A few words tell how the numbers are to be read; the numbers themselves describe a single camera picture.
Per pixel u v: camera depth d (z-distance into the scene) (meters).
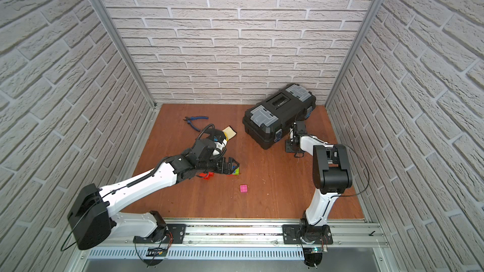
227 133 1.06
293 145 0.76
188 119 1.10
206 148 0.61
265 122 0.89
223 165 0.68
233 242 0.73
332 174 0.50
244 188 0.85
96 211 0.39
